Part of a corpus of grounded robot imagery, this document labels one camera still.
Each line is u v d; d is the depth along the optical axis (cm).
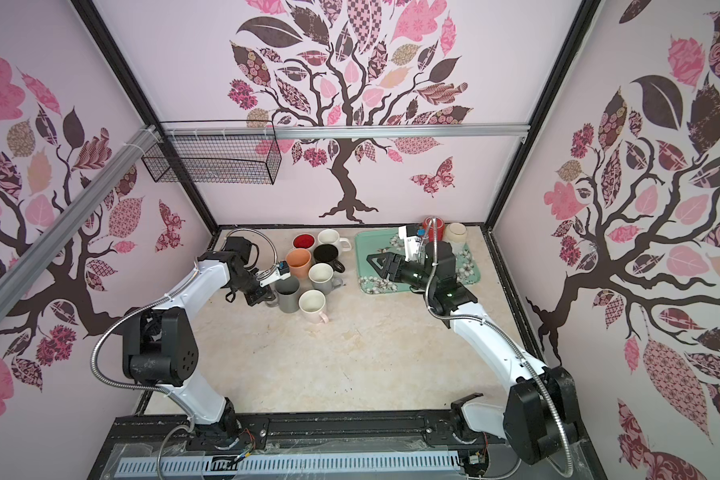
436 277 60
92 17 68
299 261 101
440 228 109
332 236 110
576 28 71
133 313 46
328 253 100
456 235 107
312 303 92
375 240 118
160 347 46
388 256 67
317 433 75
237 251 73
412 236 69
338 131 95
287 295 88
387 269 67
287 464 70
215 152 95
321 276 97
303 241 107
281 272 81
